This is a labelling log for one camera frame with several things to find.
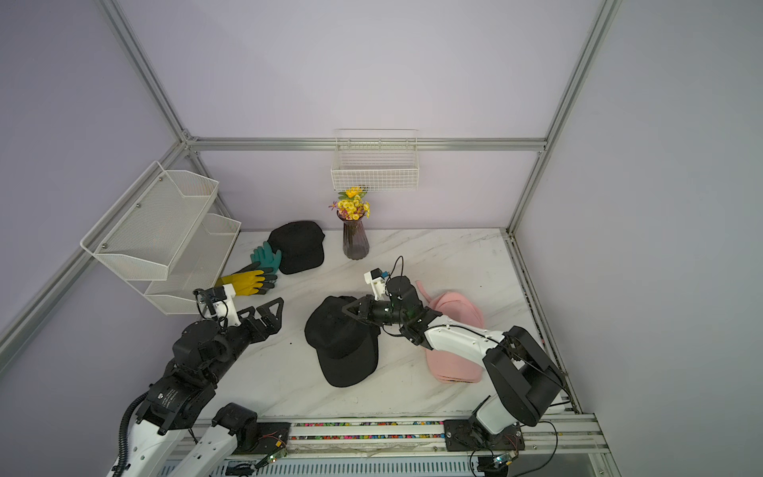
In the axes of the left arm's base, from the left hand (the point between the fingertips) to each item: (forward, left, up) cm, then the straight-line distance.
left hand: (269, 309), depth 70 cm
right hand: (+4, -17, -8) cm, 19 cm away
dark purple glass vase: (+37, -16, -14) cm, 42 cm away
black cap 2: (-4, -17, -13) cm, 22 cm away
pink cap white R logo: (-7, -45, -19) cm, 49 cm away
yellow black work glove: (+24, +21, -21) cm, 38 cm away
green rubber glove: (+35, +18, -23) cm, 46 cm away
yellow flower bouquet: (+37, -16, +1) cm, 41 cm away
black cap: (+40, +5, -20) cm, 44 cm away
